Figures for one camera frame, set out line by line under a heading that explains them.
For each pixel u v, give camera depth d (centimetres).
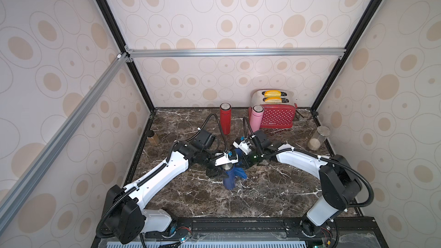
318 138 93
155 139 97
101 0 72
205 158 63
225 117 98
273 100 97
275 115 100
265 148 67
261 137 70
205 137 62
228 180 79
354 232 73
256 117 92
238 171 81
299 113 117
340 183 45
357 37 84
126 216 38
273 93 100
